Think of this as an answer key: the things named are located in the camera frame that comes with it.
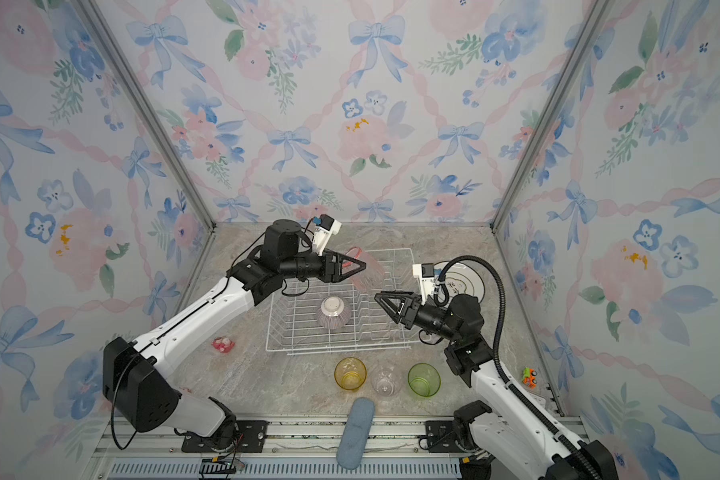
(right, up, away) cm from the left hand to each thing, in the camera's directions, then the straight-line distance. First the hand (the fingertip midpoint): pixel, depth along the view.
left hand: (358, 261), depth 71 cm
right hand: (+5, -8, -2) cm, 10 cm away
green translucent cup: (+18, -33, +11) cm, 39 cm away
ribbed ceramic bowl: (-8, -16, +18) cm, 25 cm away
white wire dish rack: (-21, -20, +22) cm, 36 cm away
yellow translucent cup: (-3, -32, +13) cm, 35 cm away
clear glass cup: (+7, -32, +11) cm, 35 cm away
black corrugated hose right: (+27, -21, -23) cm, 41 cm away
